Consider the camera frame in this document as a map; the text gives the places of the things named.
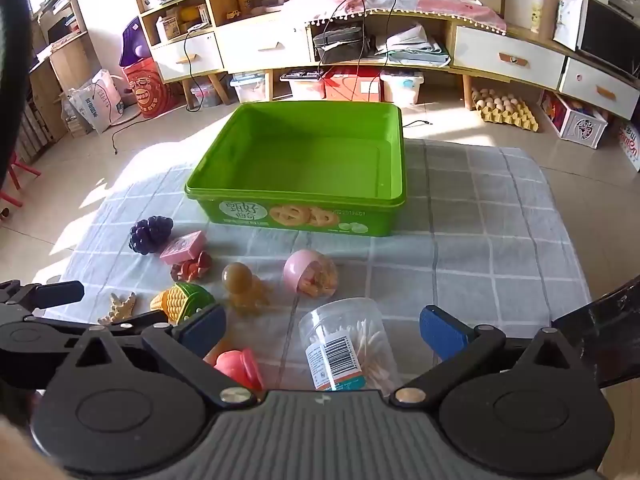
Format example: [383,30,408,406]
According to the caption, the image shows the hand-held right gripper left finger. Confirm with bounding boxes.
[57,304,258,407]

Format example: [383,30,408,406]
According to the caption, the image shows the egg tray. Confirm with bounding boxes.
[471,87,541,133]

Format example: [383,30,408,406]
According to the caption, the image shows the grey checked tablecloth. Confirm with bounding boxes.
[37,139,593,396]

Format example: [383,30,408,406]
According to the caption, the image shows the white storage box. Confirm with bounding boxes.
[380,70,426,107]

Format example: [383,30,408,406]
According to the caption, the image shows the small clear storage box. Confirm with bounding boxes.
[190,82,224,109]

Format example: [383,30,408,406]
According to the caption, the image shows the clear storage box dark lid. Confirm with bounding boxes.
[279,70,327,102]

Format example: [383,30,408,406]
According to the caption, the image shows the black floor cable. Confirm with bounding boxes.
[110,108,151,157]

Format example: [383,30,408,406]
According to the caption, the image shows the wood and white cabinet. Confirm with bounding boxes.
[131,0,640,121]

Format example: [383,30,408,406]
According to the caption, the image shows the pink lace table runner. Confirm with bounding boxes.
[290,0,508,37]

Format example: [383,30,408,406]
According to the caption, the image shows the pink capsule ball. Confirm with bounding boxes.
[283,250,337,302]

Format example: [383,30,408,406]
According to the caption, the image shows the red storage box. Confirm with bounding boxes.
[322,66,385,103]

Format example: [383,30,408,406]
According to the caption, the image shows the wooden bookshelf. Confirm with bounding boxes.
[27,0,97,153]

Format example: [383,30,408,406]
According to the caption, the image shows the clear cotton swab jar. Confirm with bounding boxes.
[298,297,403,392]

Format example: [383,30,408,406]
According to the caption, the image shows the person's left forearm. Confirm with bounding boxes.
[0,400,66,480]

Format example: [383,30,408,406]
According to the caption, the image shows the white plastic bag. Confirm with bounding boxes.
[67,68,126,134]

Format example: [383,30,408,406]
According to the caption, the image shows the pile of folded papers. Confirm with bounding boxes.
[375,22,451,67]

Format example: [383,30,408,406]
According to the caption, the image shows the green plastic box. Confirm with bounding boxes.
[184,101,407,237]

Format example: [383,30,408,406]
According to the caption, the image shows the red and white printed box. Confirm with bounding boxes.
[617,119,640,173]

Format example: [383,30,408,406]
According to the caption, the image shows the clear storage box blue lid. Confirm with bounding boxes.
[230,74,267,106]

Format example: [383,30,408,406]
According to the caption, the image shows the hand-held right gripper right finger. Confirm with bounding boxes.
[390,305,584,408]

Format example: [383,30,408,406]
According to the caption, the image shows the tan starfish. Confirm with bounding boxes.
[97,292,137,325]

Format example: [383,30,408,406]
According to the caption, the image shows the black microwave oven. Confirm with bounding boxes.
[575,0,640,81]

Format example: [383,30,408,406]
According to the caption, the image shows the black bag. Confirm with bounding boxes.
[312,26,372,64]

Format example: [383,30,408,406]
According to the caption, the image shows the amber toy octopus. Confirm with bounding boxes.
[222,262,273,316]

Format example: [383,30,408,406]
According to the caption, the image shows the red stool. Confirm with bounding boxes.
[0,154,43,211]

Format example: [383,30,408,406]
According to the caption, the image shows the dark glossy object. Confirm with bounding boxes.
[550,274,640,390]

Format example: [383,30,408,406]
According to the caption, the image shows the pink toy pig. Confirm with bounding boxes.
[205,347,264,393]

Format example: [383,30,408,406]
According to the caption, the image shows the purple toy grapes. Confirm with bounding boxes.
[129,215,174,256]

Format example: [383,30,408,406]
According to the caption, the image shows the red shopping bag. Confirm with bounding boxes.
[122,56,177,119]

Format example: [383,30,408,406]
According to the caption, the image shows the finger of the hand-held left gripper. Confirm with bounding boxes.
[0,280,85,312]
[22,310,170,336]

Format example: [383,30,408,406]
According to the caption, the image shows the yellow toy corn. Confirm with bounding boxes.
[150,282,217,325]

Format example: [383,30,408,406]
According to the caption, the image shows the brown fox figurine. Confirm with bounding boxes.
[170,251,213,282]

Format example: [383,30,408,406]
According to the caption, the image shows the tall printed bottle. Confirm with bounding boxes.
[530,0,557,35]

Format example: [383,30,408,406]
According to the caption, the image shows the pink toy carton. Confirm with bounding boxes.
[160,230,207,264]

